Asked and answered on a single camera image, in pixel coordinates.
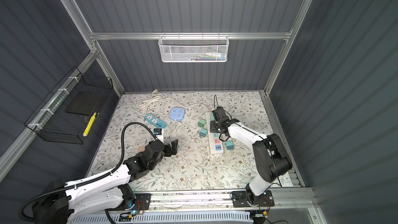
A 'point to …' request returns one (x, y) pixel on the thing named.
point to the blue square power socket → (176, 114)
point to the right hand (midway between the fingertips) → (217, 126)
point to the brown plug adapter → (141, 149)
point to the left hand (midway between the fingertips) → (171, 140)
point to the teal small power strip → (155, 121)
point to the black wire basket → (65, 115)
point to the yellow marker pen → (89, 124)
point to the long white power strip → (214, 139)
